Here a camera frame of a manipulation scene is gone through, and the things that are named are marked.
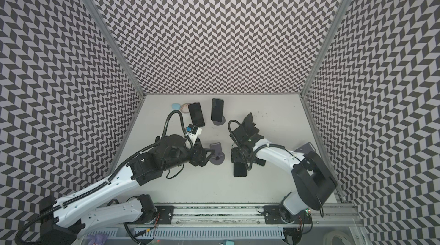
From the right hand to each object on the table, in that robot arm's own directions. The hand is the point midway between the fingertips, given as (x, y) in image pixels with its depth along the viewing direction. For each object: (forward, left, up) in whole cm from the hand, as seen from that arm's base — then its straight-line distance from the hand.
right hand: (240, 163), depth 85 cm
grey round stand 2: (+4, -32, +7) cm, 33 cm away
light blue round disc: (+41, +40, -1) cm, 57 cm away
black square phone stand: (+22, -6, 0) cm, 23 cm away
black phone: (+28, +12, +8) cm, 32 cm away
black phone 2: (-3, 0, 0) cm, 3 cm away
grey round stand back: (+24, +10, +1) cm, 26 cm away
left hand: (-1, +14, +18) cm, 23 cm away
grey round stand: (+2, +11, +3) cm, 12 cm away
